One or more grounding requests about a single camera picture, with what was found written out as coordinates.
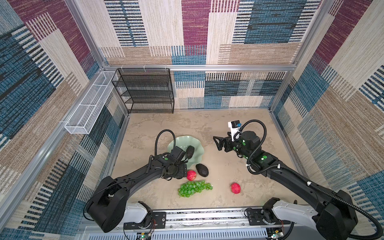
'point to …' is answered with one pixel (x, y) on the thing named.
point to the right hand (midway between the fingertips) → (221, 137)
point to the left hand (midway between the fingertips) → (180, 171)
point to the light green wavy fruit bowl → (184, 142)
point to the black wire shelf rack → (145, 90)
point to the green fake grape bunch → (189, 188)
